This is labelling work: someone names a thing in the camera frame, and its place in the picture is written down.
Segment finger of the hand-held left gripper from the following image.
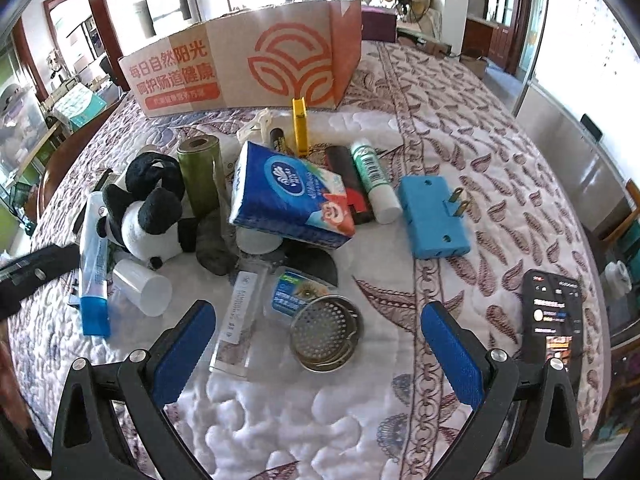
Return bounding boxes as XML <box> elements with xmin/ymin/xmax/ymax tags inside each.
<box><xmin>0</xmin><ymin>245</ymin><xmax>82</xmax><ymax>318</ymax></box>

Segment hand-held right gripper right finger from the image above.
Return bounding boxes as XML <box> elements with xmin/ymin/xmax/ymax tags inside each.
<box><xmin>421</xmin><ymin>302</ymin><xmax>586</xmax><ymax>480</ymax></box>

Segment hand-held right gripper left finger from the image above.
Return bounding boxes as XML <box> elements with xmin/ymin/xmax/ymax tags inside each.
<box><xmin>50</xmin><ymin>300</ymin><xmax>217</xmax><ymax>480</ymax></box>

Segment clear toothpick box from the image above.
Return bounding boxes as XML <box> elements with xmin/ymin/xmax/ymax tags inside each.
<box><xmin>112</xmin><ymin>259</ymin><xmax>173</xmax><ymax>317</ymax></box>
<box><xmin>209</xmin><ymin>270</ymin><xmax>264</xmax><ymax>377</ymax></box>

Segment orange print cardboard box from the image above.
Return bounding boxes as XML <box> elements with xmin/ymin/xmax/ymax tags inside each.
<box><xmin>118</xmin><ymin>0</ymin><xmax>363</xmax><ymax>118</ymax></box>

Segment blue white tube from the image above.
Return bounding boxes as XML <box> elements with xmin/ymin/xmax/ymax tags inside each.
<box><xmin>78</xmin><ymin>192</ymin><xmax>112</xmax><ymax>337</ymax></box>

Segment panda plush toy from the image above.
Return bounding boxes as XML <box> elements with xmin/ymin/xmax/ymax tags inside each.
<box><xmin>97</xmin><ymin>152</ymin><xmax>202</xmax><ymax>269</ymax></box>

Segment black smartphone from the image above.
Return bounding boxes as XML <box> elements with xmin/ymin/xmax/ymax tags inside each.
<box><xmin>520</xmin><ymin>269</ymin><xmax>584</xmax><ymax>397</ymax></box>

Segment grey sock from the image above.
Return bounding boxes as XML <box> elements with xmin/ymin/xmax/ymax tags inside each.
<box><xmin>196</xmin><ymin>207</ymin><xmax>240</xmax><ymax>275</ymax></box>

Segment blue eye drops package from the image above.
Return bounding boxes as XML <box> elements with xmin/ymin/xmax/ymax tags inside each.
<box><xmin>263</xmin><ymin>269</ymin><xmax>337</xmax><ymax>322</ymax></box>

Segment metal sink strainer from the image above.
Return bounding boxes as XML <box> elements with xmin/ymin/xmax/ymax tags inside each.
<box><xmin>291</xmin><ymin>296</ymin><xmax>365</xmax><ymax>374</ymax></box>

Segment white round lid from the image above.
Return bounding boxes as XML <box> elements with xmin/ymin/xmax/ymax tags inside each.
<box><xmin>236</xmin><ymin>227</ymin><xmax>282</xmax><ymax>256</ymax></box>

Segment clear plastic storage bin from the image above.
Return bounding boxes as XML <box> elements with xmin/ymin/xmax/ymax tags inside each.
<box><xmin>0</xmin><ymin>85</ymin><xmax>49</xmax><ymax>181</ymax></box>

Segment blue plug adapter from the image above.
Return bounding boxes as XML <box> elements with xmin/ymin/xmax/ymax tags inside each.
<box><xmin>397</xmin><ymin>176</ymin><xmax>474</xmax><ymax>260</ymax></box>

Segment teal cardboard box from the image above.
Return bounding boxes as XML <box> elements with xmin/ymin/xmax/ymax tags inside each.
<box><xmin>52</xmin><ymin>85</ymin><xmax>109</xmax><ymax>132</ymax></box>

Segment paisley quilted blanket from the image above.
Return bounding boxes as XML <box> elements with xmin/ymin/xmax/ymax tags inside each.
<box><xmin>7</xmin><ymin>40</ymin><xmax>601</xmax><ymax>480</ymax></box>

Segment green bag roll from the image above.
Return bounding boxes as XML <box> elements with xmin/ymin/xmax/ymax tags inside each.
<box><xmin>177</xmin><ymin>135</ymin><xmax>227</xmax><ymax>221</ymax></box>

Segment black and red box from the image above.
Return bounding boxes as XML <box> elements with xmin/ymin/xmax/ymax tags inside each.
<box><xmin>324</xmin><ymin>146</ymin><xmax>375</xmax><ymax>225</ymax></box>

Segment green white glue stick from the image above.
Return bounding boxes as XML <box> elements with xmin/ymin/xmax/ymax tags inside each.
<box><xmin>350</xmin><ymin>141</ymin><xmax>402</xmax><ymax>225</ymax></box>

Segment blue tissue pack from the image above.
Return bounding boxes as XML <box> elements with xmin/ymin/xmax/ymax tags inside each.
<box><xmin>229</xmin><ymin>141</ymin><xmax>357</xmax><ymax>250</ymax></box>

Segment black whiteboard eraser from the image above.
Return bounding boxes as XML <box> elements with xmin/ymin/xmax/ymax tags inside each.
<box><xmin>580</xmin><ymin>115</ymin><xmax>604</xmax><ymax>144</ymax></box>

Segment whiteboard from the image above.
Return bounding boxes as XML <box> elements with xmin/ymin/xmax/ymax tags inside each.
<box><xmin>515</xmin><ymin>0</ymin><xmax>640</xmax><ymax>186</ymax></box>

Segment purple box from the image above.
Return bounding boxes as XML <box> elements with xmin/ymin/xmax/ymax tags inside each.
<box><xmin>361</xmin><ymin>5</ymin><xmax>399</xmax><ymax>44</ymax></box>

